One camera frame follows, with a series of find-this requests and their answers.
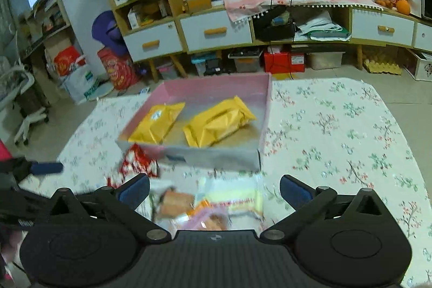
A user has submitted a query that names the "pink cookie bag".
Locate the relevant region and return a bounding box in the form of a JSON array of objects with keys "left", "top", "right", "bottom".
[{"left": 174, "top": 208, "right": 230, "bottom": 231}]

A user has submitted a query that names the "red candy wrapper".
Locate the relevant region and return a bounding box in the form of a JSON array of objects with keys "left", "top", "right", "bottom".
[{"left": 106, "top": 144, "right": 159, "bottom": 189}]

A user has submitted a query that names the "orange wafer pack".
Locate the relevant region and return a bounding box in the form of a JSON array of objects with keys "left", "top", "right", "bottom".
[{"left": 158, "top": 190, "right": 195, "bottom": 219}]

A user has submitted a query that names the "pale yellow snack bag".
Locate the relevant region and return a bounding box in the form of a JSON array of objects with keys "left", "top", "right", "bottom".
[{"left": 195, "top": 175, "right": 264, "bottom": 220}]

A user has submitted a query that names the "yellow waffle snack pack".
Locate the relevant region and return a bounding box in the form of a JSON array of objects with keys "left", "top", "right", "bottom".
[{"left": 128, "top": 102, "right": 185, "bottom": 145}]

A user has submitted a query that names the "floral tablecloth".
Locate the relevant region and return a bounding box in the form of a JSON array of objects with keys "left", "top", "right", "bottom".
[{"left": 38, "top": 78, "right": 431, "bottom": 287}]

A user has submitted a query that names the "white office chair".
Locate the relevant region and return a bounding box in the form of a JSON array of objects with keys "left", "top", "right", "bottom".
[{"left": 1, "top": 57, "right": 49, "bottom": 145}]

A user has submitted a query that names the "yellow crinkled snack pack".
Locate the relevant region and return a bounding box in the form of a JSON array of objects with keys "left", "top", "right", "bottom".
[{"left": 183, "top": 96, "right": 256, "bottom": 148}]

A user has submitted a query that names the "pink and silver cardboard box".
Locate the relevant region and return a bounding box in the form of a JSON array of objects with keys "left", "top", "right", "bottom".
[{"left": 117, "top": 72, "right": 272, "bottom": 172}]

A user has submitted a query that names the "red patterned bag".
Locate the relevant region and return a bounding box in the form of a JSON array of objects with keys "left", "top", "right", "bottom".
[{"left": 97, "top": 47, "right": 140, "bottom": 91}]

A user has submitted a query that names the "red box under cabinet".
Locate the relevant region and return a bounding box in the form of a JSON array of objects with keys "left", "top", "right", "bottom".
[{"left": 264, "top": 52, "right": 305, "bottom": 74}]

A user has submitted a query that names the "yellow egg tray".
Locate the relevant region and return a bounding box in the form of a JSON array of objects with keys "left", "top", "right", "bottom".
[{"left": 363, "top": 59, "right": 402, "bottom": 75}]

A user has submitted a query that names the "black bag on shelf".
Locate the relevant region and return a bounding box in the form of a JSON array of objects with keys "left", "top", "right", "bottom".
[{"left": 253, "top": 5, "right": 296, "bottom": 42}]

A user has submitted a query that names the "wooden cabinet with drawers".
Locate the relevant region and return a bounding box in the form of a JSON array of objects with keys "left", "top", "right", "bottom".
[{"left": 109, "top": 0, "right": 431, "bottom": 62}]

